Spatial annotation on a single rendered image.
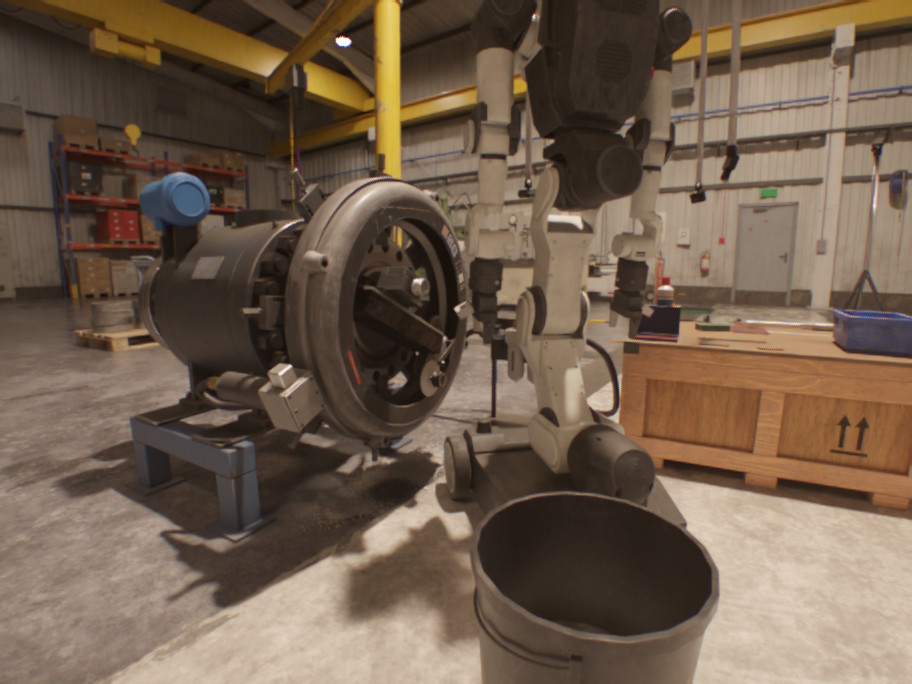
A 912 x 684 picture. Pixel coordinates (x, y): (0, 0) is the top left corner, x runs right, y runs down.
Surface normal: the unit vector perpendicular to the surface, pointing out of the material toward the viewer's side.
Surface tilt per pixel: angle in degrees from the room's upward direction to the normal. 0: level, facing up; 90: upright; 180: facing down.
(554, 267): 100
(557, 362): 60
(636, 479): 76
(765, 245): 90
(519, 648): 93
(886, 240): 90
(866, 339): 90
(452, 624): 0
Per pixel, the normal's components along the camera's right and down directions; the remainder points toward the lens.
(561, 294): 0.21, 0.09
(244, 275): -0.44, -0.26
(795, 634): 0.00, -0.99
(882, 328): -0.55, 0.14
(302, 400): 0.88, 0.07
